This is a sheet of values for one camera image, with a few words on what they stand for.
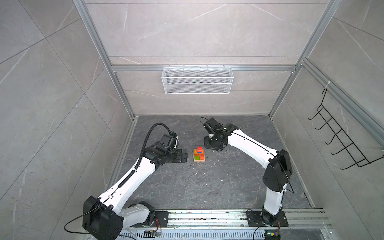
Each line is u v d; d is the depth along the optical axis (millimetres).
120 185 424
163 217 734
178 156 687
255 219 730
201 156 947
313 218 749
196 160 930
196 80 1005
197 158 934
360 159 582
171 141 604
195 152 907
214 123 669
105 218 369
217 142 604
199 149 909
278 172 497
